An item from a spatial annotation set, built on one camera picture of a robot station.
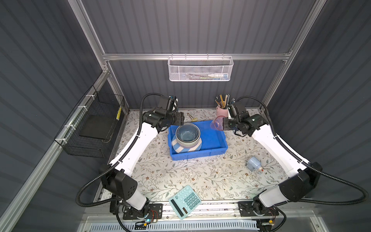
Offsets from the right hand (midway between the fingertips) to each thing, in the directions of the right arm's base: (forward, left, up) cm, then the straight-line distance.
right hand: (227, 123), depth 79 cm
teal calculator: (-36, +24, -22) cm, 48 cm away
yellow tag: (+6, +62, +3) cm, 63 cm away
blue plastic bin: (+4, +5, -25) cm, 26 cm away
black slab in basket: (-5, +68, +5) cm, 69 cm away
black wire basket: (+10, +74, +8) cm, 75 cm away
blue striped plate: (-6, +28, -19) cm, 35 cm away
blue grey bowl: (+4, +22, -15) cm, 27 cm away
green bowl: (-6, +22, -13) cm, 26 cm away
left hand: (+1, +26, +4) cm, 27 cm away
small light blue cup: (-16, -16, -19) cm, 29 cm away
